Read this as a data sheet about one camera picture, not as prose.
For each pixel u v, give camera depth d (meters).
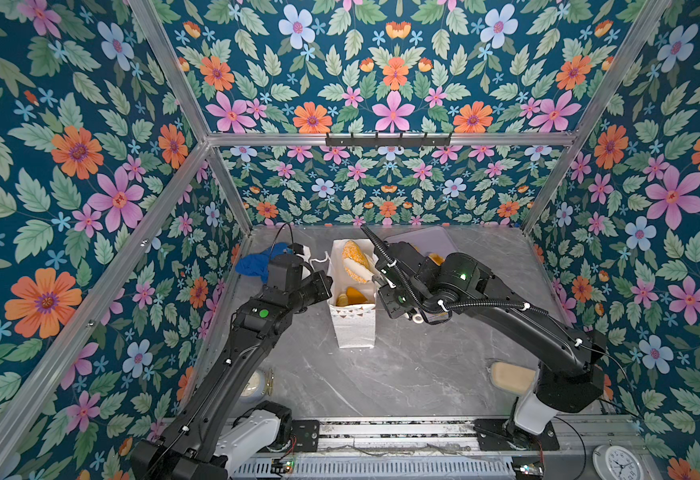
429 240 1.16
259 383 0.78
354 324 0.76
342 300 0.88
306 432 0.74
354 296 0.93
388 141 0.93
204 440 0.39
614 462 0.67
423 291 0.45
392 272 0.47
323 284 0.64
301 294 0.60
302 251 0.68
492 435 0.72
